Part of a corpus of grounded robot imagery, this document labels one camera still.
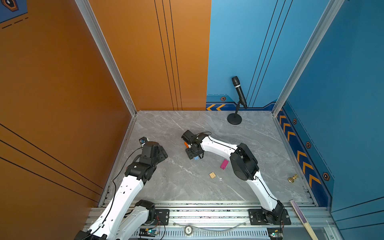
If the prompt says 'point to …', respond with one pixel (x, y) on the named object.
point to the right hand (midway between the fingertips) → (193, 153)
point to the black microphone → (241, 98)
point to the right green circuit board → (275, 233)
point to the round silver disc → (188, 230)
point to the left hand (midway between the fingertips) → (160, 149)
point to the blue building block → (196, 158)
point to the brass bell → (291, 180)
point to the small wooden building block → (212, 175)
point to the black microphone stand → (235, 119)
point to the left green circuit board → (148, 232)
